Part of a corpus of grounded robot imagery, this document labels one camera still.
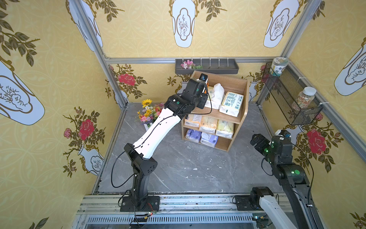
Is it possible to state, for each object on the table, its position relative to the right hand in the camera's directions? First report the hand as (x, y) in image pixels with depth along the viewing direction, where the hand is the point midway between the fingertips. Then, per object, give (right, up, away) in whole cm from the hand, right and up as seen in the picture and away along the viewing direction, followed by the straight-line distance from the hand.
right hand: (261, 139), depth 73 cm
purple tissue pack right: (-24, -3, +17) cm, 29 cm away
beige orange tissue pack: (-26, +7, +7) cm, 28 cm away
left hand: (-34, +24, 0) cm, 42 cm away
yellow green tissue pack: (-17, +5, +5) cm, 18 cm away
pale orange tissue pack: (-34, +10, +10) cm, 37 cm away
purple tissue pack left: (-33, -1, +21) cm, 39 cm away
